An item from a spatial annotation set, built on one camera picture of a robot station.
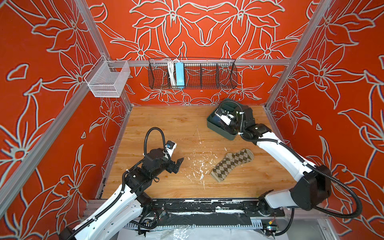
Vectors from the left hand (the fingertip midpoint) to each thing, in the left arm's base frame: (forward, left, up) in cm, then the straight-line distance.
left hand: (175, 153), depth 75 cm
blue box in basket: (+44, +1, +18) cm, 47 cm away
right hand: (+20, -24, +8) cm, 32 cm away
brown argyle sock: (+4, -31, -15) cm, 35 cm away
